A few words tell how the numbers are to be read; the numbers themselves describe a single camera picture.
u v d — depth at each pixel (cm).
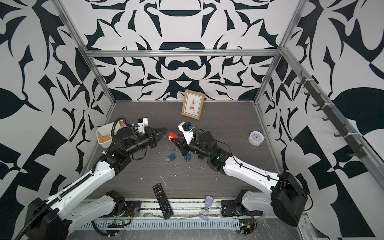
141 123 69
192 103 106
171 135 70
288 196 41
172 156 92
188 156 91
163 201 75
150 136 63
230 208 74
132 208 74
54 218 38
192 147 64
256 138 97
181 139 67
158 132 69
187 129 60
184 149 63
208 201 74
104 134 94
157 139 66
